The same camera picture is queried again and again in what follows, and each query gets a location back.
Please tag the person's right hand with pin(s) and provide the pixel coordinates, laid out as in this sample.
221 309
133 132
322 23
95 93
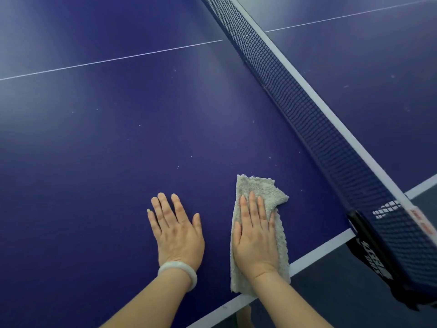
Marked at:
256 242

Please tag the person's left hand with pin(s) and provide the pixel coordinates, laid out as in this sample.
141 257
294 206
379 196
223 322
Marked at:
177 235

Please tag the grey cleaning cloth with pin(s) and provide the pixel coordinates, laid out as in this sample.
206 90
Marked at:
259 186

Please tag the person's left forearm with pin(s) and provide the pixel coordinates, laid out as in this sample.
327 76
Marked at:
150 304

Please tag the person's right forearm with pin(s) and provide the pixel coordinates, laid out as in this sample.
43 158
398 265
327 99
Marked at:
290 304

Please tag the person's right leg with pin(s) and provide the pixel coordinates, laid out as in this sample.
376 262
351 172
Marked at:
244 317

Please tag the white jade bangle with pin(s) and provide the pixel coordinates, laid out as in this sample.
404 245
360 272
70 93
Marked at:
175 264

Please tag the blue table net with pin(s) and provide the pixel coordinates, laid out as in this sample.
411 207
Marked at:
300 109

